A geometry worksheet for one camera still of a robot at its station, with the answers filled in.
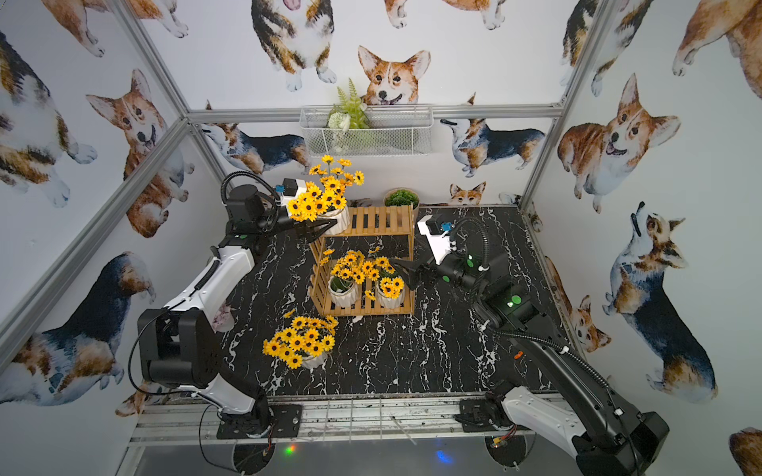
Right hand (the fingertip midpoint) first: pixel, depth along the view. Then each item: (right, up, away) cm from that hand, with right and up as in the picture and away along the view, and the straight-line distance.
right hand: (402, 246), depth 63 cm
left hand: (-17, +10, +13) cm, 24 cm away
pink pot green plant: (0, +17, +46) cm, 49 cm away
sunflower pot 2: (-16, -9, +20) cm, 27 cm away
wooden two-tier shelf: (-4, +3, +15) cm, 16 cm away
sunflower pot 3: (-3, -12, +16) cm, 21 cm away
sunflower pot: (-23, -24, +7) cm, 34 cm away
